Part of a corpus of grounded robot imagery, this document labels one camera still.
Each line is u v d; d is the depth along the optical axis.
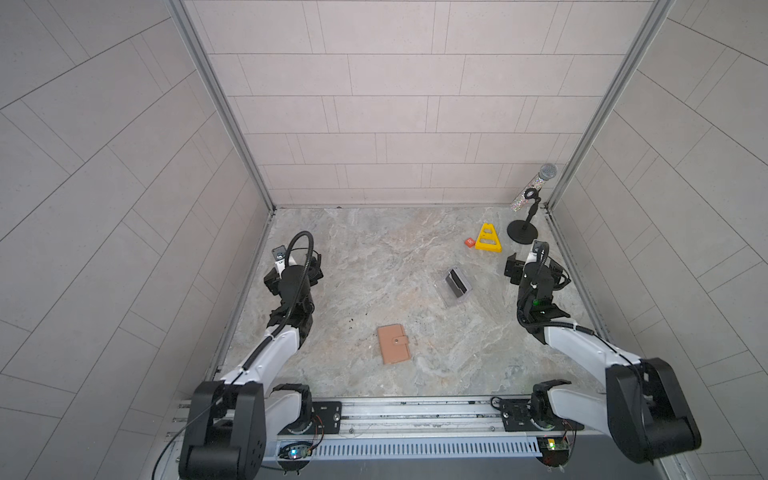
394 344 0.81
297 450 0.64
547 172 0.89
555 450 0.68
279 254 0.68
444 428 0.70
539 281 0.63
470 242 1.05
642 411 0.41
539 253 0.68
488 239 1.06
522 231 1.08
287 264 0.68
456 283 0.90
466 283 0.89
